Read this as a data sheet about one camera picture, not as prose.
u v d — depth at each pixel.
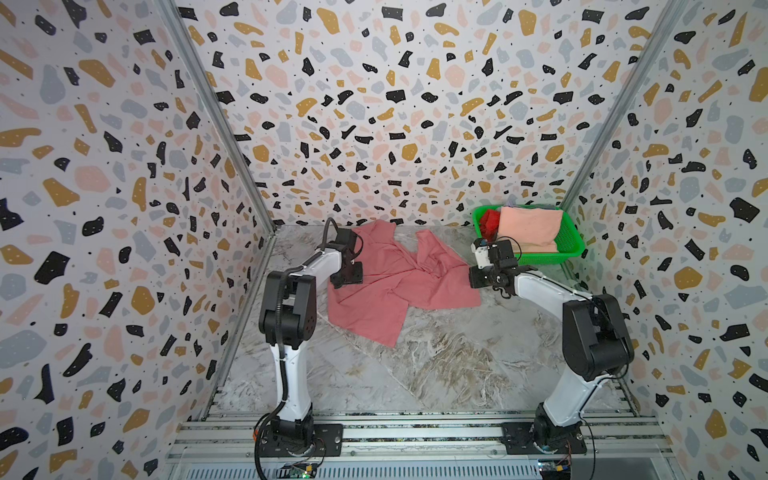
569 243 1.12
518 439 0.74
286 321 0.56
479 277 0.88
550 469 0.71
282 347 0.57
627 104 0.86
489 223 1.10
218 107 0.86
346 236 0.85
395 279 1.03
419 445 0.74
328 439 0.74
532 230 1.05
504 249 0.77
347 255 0.78
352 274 0.92
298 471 0.70
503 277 0.73
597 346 0.49
